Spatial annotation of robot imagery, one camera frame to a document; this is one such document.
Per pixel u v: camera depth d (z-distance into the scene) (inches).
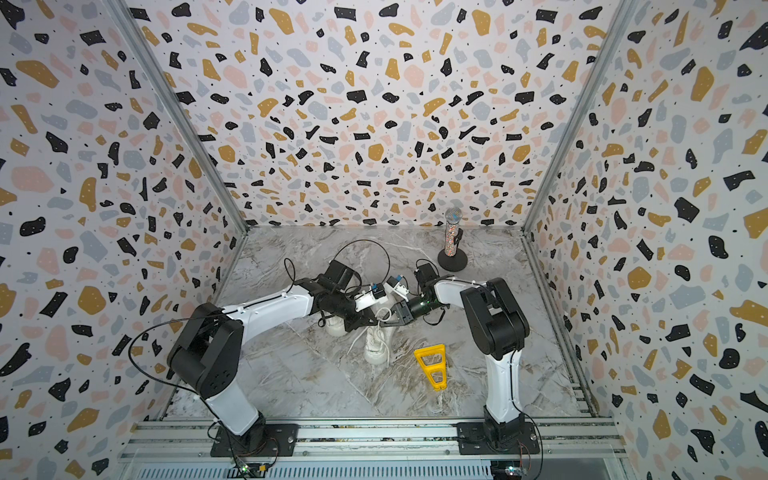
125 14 27.5
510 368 22.6
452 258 42.7
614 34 29.3
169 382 18.7
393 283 34.5
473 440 28.9
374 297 30.7
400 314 32.7
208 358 18.1
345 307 30.4
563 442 29.5
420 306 32.9
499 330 20.9
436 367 33.9
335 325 35.1
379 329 33.7
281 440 29.1
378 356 33.0
